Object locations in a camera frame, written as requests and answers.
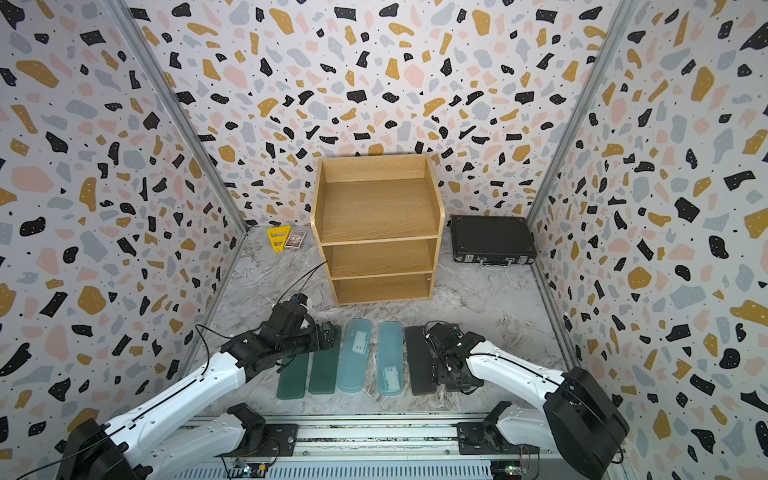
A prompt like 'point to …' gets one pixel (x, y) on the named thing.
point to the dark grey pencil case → (420, 360)
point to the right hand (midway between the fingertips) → (449, 378)
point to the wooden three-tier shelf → (379, 219)
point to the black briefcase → (492, 241)
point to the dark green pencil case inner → (325, 371)
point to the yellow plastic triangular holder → (279, 238)
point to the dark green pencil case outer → (292, 380)
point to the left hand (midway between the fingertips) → (328, 333)
